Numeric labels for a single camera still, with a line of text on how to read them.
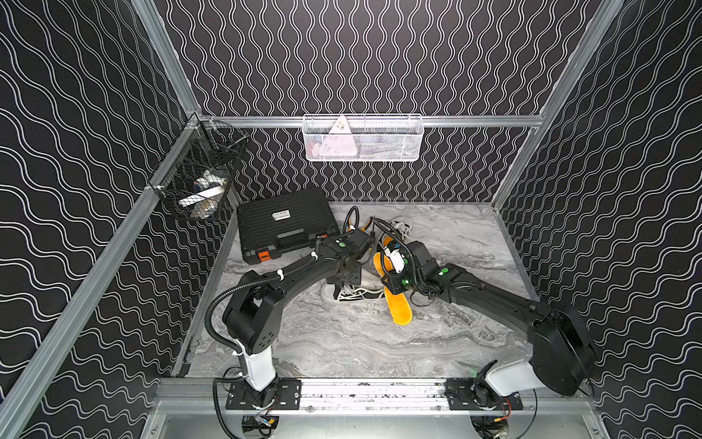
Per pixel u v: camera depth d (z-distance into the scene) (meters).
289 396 0.74
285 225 1.04
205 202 0.77
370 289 0.88
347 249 0.64
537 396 1.47
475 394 0.66
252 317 0.47
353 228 0.73
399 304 0.81
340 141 0.90
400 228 1.03
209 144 0.98
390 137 1.03
